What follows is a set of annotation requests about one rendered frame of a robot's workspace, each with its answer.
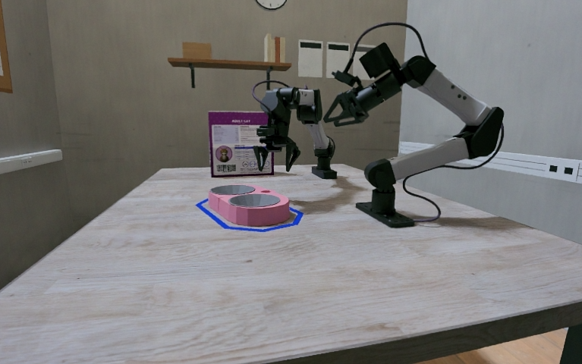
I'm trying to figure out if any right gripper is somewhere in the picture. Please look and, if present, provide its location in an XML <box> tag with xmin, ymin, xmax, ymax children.
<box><xmin>253</xmin><ymin>121</ymin><xmax>300</xmax><ymax>172</ymax></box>

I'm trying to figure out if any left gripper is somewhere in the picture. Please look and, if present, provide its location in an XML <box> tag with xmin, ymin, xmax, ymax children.
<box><xmin>323</xmin><ymin>71</ymin><xmax>384</xmax><ymax>127</ymax></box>

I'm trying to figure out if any pink pet feeder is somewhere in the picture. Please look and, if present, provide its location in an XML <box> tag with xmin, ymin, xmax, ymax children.
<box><xmin>208</xmin><ymin>184</ymin><xmax>290</xmax><ymax>226</ymax></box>

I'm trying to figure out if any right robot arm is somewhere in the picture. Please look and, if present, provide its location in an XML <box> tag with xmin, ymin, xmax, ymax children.
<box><xmin>256</xmin><ymin>87</ymin><xmax>337</xmax><ymax>174</ymax></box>

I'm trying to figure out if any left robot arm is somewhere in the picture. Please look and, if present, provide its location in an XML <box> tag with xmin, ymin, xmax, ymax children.
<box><xmin>356</xmin><ymin>42</ymin><xmax>504</xmax><ymax>228</ymax></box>

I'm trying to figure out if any blue tape outline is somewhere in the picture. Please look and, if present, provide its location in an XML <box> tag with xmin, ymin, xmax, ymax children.
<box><xmin>195</xmin><ymin>199</ymin><xmax>303</xmax><ymax>232</ymax></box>

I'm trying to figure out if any grey steel bowl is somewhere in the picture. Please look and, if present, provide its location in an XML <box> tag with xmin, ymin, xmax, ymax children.
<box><xmin>228</xmin><ymin>193</ymin><xmax>280</xmax><ymax>208</ymax></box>
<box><xmin>209</xmin><ymin>185</ymin><xmax>255</xmax><ymax>195</ymax></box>

